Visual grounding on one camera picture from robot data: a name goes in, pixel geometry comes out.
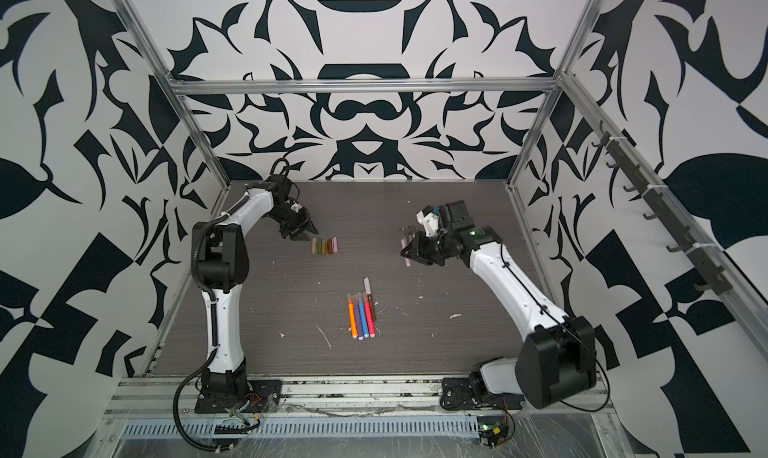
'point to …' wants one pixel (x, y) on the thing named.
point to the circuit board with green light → (491, 433)
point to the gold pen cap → (324, 247)
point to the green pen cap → (319, 246)
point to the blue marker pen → (363, 315)
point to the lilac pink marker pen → (404, 246)
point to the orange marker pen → (353, 325)
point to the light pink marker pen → (367, 285)
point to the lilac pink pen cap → (334, 245)
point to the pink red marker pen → (369, 315)
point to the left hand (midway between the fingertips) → (315, 228)
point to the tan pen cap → (314, 245)
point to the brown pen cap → (329, 246)
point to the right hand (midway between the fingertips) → (406, 249)
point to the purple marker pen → (359, 328)
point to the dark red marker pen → (372, 308)
